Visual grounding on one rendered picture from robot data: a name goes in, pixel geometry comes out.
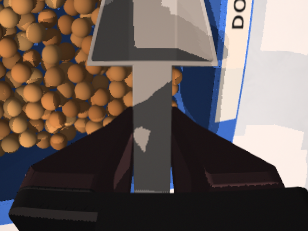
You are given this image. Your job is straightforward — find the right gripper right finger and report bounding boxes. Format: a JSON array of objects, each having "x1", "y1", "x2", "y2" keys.
[{"x1": 171, "y1": 106, "x2": 285, "y2": 192}]

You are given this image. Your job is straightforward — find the grey scoop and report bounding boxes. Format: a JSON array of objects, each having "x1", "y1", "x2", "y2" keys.
[{"x1": 87, "y1": 0, "x2": 218, "y2": 193}]

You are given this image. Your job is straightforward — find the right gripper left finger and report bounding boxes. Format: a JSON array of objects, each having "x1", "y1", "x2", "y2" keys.
[{"x1": 19, "y1": 106, "x2": 134, "y2": 192}]

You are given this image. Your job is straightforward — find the blue dog food box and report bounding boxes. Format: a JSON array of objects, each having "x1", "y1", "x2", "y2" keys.
[{"x1": 0, "y1": 0, "x2": 254, "y2": 225}]

